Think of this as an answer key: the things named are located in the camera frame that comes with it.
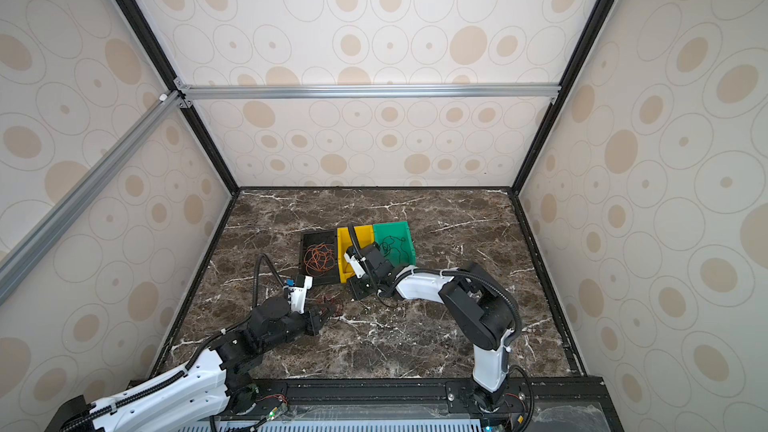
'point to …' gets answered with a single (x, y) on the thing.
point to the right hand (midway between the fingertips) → (352, 284)
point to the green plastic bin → (396, 243)
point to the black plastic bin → (309, 238)
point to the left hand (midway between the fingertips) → (341, 307)
